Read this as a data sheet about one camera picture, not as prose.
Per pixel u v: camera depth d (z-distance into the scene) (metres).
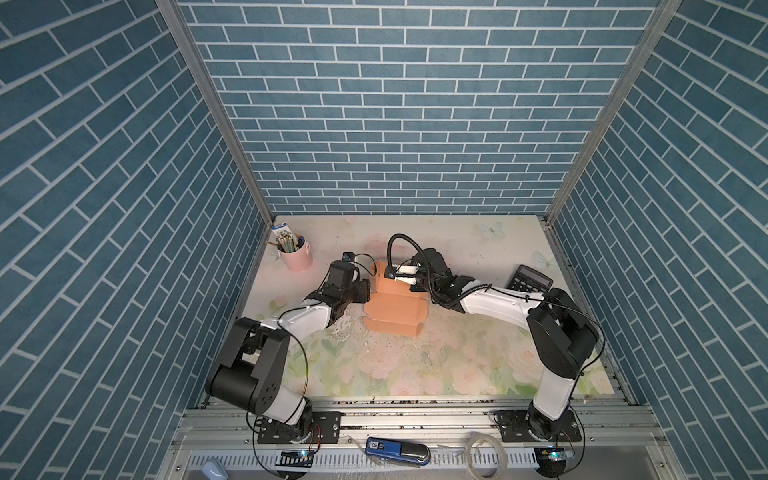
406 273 0.79
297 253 0.97
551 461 0.72
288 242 0.91
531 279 1.00
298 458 0.72
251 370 0.44
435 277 0.69
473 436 0.74
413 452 0.66
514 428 0.74
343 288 0.71
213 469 0.66
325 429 0.73
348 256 0.83
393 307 0.96
